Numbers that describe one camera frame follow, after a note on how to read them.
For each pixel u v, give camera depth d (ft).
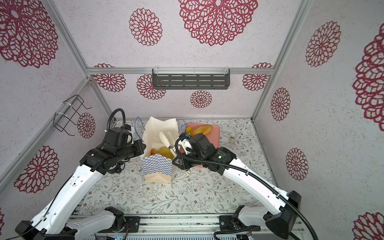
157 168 2.55
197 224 2.49
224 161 1.55
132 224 2.41
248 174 1.42
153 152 2.95
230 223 2.39
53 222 1.23
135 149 2.05
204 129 3.53
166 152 3.09
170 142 2.21
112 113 1.74
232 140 3.53
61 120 2.40
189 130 3.57
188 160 1.59
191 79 3.13
